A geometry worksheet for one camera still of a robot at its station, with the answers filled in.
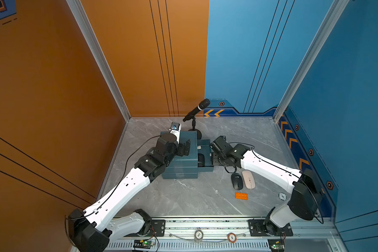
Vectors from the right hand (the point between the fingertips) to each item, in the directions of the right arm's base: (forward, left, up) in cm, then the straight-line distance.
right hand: (216, 159), depth 84 cm
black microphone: (+23, +7, +20) cm, 31 cm away
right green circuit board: (-36, -26, -15) cm, 47 cm away
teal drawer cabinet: (-6, +17, +3) cm, 19 cm away
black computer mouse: (0, +8, -2) cm, 8 cm away
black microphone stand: (+28, +9, -12) cm, 32 cm away
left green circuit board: (-36, +33, -13) cm, 50 cm away
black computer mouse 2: (-7, -12, -11) cm, 18 cm away
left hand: (+4, +18, +16) cm, 24 cm away
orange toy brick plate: (-15, -13, -12) cm, 23 cm away
